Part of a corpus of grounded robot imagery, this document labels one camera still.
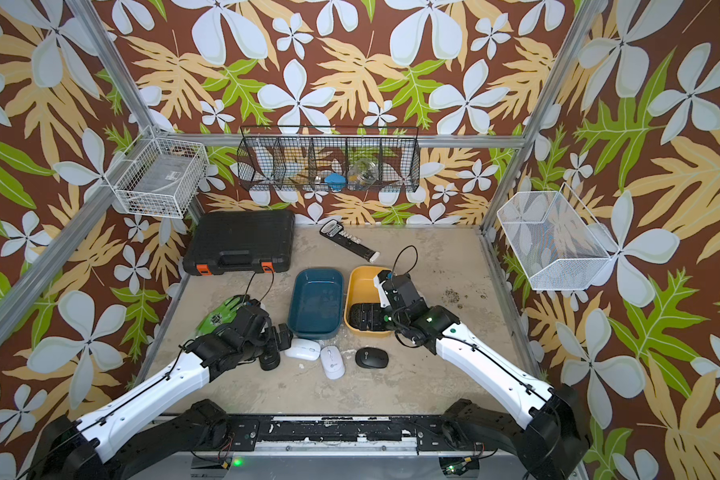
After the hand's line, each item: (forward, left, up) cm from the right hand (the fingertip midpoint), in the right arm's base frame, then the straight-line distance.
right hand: (362, 313), depth 78 cm
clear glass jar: (+45, -1, +13) cm, 47 cm away
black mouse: (-8, +26, -13) cm, 31 cm away
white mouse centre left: (-5, +17, -13) cm, 22 cm away
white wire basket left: (+33, +59, +20) cm, 70 cm away
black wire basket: (+49, +13, +16) cm, 53 cm away
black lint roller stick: (+45, +11, -15) cm, 49 cm away
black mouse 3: (-5, 0, +8) cm, 9 cm away
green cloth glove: (+7, +44, -13) cm, 47 cm away
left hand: (-2, +22, -8) cm, 24 cm away
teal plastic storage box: (+9, +14, -10) cm, 19 cm away
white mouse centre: (-8, +8, -14) cm, 18 cm away
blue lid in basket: (+41, +8, +12) cm, 43 cm away
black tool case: (+35, +44, -9) cm, 57 cm away
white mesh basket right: (+16, -53, +10) cm, 57 cm away
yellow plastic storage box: (+17, +1, -15) cm, 23 cm away
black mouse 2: (-7, -3, -14) cm, 16 cm away
